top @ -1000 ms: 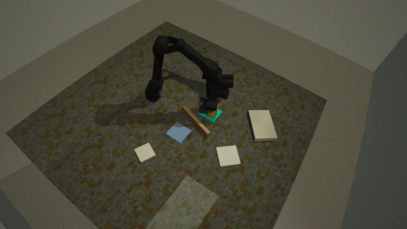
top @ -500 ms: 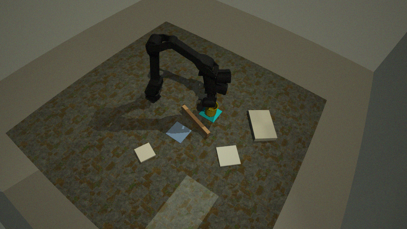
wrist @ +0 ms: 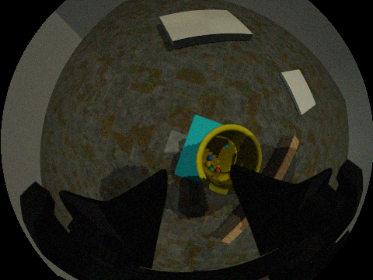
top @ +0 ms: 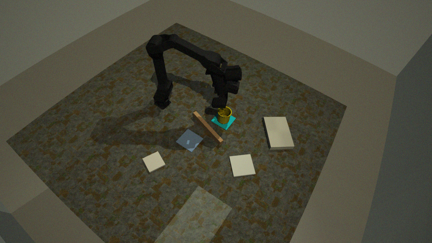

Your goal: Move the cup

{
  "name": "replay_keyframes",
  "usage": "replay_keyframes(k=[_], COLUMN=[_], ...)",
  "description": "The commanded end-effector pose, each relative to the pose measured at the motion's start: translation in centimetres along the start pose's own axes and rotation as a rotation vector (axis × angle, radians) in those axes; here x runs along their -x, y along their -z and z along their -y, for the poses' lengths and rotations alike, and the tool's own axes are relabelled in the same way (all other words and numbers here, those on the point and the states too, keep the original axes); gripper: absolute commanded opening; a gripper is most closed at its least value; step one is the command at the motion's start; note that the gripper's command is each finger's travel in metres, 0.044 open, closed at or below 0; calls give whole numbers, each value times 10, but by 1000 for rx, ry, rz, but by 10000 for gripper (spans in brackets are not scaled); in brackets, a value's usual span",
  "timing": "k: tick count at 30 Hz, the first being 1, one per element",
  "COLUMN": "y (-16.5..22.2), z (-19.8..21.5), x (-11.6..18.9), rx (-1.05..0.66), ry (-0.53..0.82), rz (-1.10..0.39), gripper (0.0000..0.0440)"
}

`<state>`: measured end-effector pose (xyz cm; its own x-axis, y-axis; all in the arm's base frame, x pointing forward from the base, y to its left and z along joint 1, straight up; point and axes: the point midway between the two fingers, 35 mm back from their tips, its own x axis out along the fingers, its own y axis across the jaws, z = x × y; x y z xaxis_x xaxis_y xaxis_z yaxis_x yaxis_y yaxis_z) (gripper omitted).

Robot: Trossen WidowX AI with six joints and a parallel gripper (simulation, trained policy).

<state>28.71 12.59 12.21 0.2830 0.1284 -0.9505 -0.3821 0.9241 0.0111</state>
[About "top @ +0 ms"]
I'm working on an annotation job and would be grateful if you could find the tan flat bar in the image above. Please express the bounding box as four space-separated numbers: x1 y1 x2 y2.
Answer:
193 111 223 146

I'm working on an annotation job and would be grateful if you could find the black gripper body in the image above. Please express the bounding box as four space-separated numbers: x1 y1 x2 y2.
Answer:
211 79 227 108

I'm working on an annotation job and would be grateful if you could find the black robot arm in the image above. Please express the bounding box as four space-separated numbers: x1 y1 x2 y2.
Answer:
146 34 242 109

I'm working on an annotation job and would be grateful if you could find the beige flat rectangular block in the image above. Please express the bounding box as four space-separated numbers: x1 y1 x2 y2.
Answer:
263 117 294 150

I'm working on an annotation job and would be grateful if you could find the beige flat square pad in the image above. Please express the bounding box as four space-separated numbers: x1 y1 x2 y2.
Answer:
229 154 256 177

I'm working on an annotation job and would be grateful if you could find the beige flat square tile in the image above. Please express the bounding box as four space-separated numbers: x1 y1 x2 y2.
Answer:
143 151 165 173

